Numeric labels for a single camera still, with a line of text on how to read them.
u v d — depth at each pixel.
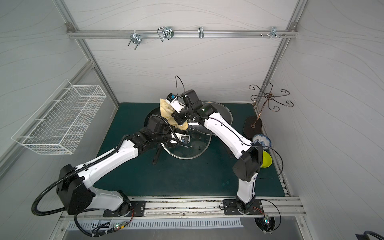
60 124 0.69
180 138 0.65
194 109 0.58
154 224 0.70
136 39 0.77
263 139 0.95
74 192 0.39
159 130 0.60
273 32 0.76
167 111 0.75
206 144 1.07
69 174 0.41
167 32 0.77
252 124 1.05
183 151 1.07
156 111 1.05
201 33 0.78
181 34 0.79
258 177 0.54
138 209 0.74
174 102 0.66
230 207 0.73
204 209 0.75
